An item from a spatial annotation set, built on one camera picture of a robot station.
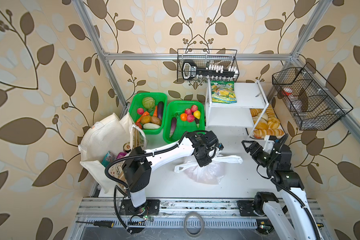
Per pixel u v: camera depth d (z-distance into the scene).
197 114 1.05
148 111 1.12
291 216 0.46
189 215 0.72
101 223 0.69
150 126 1.03
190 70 0.84
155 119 1.03
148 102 1.12
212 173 0.76
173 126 1.05
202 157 0.67
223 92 0.77
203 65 0.79
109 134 0.79
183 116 1.07
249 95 0.79
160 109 1.12
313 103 0.73
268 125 1.05
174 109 1.10
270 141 0.68
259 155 0.66
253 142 0.68
